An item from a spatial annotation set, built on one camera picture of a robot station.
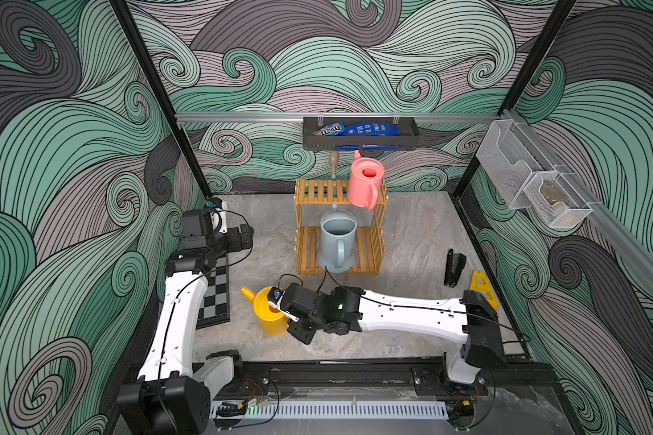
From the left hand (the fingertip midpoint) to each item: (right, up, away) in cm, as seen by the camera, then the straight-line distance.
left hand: (235, 228), depth 77 cm
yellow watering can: (+12, -23, -11) cm, 28 cm away
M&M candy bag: (+29, +33, +15) cm, 47 cm away
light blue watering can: (+30, -5, +1) cm, 30 cm away
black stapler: (+74, -14, +19) cm, 77 cm away
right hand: (+18, -23, -5) cm, 30 cm away
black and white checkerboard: (-9, -26, +7) cm, 28 cm away
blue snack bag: (+43, +34, +15) cm, 56 cm away
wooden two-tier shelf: (+44, -6, +27) cm, 52 cm away
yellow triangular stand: (+81, -20, +16) cm, 85 cm away
